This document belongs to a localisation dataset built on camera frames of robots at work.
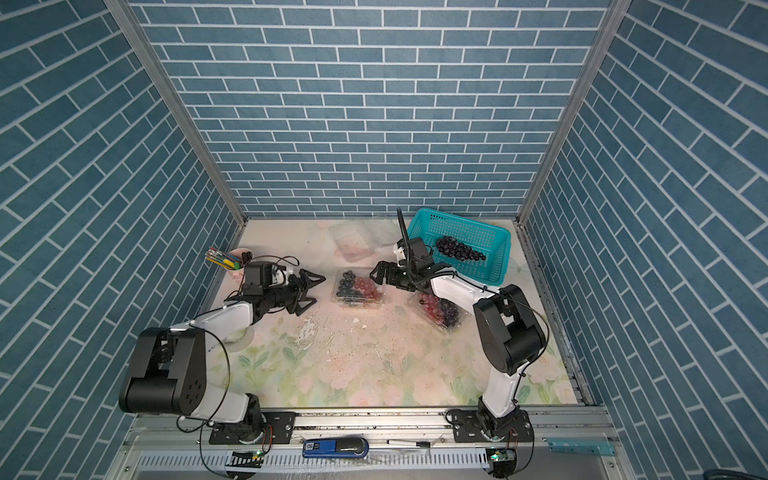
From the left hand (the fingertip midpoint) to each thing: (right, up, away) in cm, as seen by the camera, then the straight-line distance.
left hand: (327, 285), depth 88 cm
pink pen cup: (-29, +3, +4) cm, 30 cm away
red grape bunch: (+11, -1, +8) cm, 14 cm away
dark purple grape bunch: (+37, -8, +1) cm, 38 cm away
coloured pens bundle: (-32, +7, +3) cm, 33 cm away
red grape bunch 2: (+32, -6, +1) cm, 32 cm away
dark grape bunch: (+4, -3, +7) cm, 9 cm away
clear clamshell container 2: (+26, -5, +4) cm, 27 cm away
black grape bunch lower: (+41, +11, +20) cm, 47 cm away
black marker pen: (+24, -36, -16) cm, 46 cm away
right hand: (+17, +2, +3) cm, 17 cm away
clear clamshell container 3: (+6, +14, +27) cm, 31 cm away
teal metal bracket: (+66, -37, -16) cm, 78 cm away
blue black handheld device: (+7, -34, -21) cm, 40 cm away
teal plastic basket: (+56, +13, +20) cm, 61 cm away
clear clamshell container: (+11, -6, +4) cm, 13 cm away
